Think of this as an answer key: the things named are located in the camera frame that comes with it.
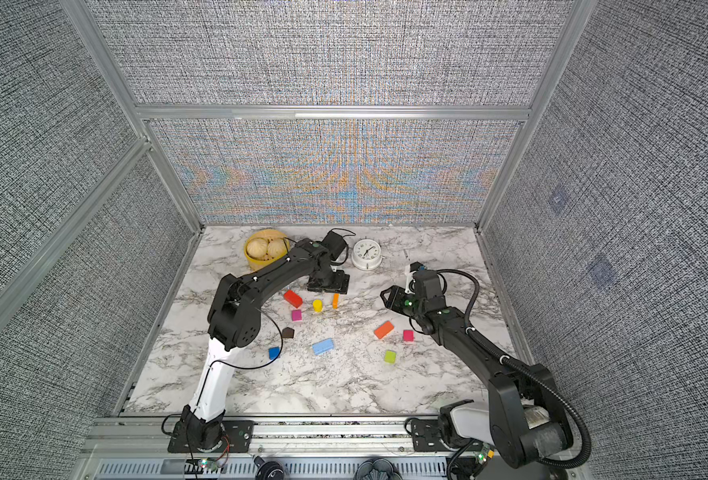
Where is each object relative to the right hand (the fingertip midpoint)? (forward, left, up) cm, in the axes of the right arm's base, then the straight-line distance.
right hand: (386, 293), depth 87 cm
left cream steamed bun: (+22, +44, -5) cm, 49 cm away
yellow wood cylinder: (+1, +21, -9) cm, 23 cm away
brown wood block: (-7, +30, -10) cm, 32 cm away
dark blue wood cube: (-13, +33, -11) cm, 37 cm away
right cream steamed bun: (+22, +37, -4) cm, 43 cm away
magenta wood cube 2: (-8, -7, -11) cm, 15 cm away
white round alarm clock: (+21, +5, -7) cm, 22 cm away
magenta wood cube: (-1, +28, -11) cm, 30 cm away
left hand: (+6, +15, -7) cm, 18 cm away
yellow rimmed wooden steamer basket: (+32, +43, -7) cm, 54 cm away
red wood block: (+3, +29, -6) cm, 30 cm away
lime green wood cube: (-14, -1, -12) cm, 19 cm away
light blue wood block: (-11, +19, -11) cm, 25 cm away
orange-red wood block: (-5, 0, -12) cm, 13 cm away
